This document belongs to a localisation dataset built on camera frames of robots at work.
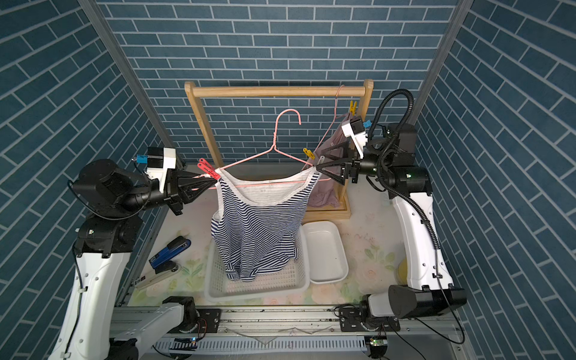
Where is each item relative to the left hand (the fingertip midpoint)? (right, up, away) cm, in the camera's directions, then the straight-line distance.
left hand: (220, 184), depth 50 cm
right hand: (+25, +5, +8) cm, 27 cm away
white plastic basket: (+15, -35, +32) cm, 50 cm away
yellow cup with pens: (+56, -32, +30) cm, 71 cm away
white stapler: (-35, -35, +30) cm, 58 cm away
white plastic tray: (+29, -30, +38) cm, 56 cm away
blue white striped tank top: (+5, -12, +18) cm, 22 cm away
